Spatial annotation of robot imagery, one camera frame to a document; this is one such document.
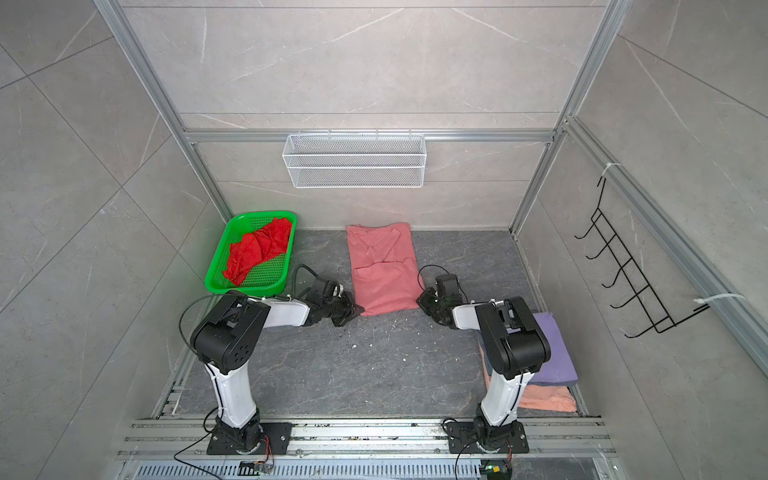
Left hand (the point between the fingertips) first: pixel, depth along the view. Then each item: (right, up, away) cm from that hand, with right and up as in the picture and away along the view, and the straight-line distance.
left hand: (367, 302), depth 96 cm
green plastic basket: (-37, +7, +7) cm, 38 cm away
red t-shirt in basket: (-43, +18, +10) cm, 47 cm away
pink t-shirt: (+6, +12, +9) cm, 16 cm away
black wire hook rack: (+62, +8, -33) cm, 71 cm away
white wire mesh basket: (-4, +48, +4) cm, 49 cm away
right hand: (+17, +2, +4) cm, 17 cm away
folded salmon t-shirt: (+48, -22, -18) cm, 56 cm away
